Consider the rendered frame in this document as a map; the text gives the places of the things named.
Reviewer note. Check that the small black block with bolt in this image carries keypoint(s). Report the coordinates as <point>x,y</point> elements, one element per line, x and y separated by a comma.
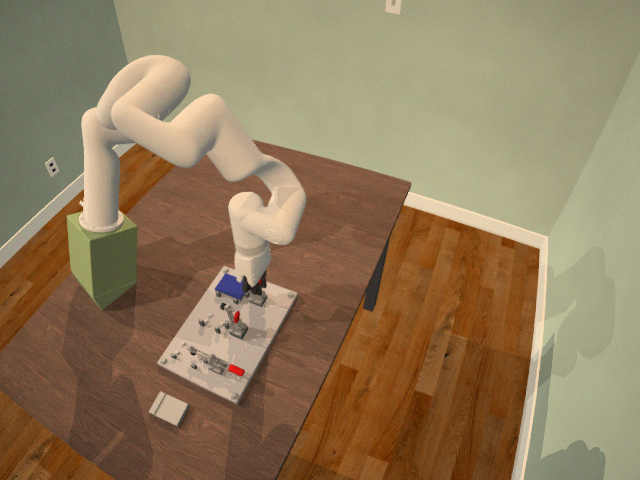
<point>226,325</point>

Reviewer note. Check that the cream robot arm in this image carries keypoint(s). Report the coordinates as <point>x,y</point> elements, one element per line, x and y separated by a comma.
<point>207,125</point>

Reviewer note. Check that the blue flat plate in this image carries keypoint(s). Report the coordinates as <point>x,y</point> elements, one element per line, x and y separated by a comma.
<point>230,287</point>

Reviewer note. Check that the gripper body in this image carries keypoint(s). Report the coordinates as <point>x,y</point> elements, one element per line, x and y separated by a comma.
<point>252,267</point>

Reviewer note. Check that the toggle clamp with red handle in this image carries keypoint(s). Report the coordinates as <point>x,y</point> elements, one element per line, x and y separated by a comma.
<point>235,330</point>
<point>213,366</point>

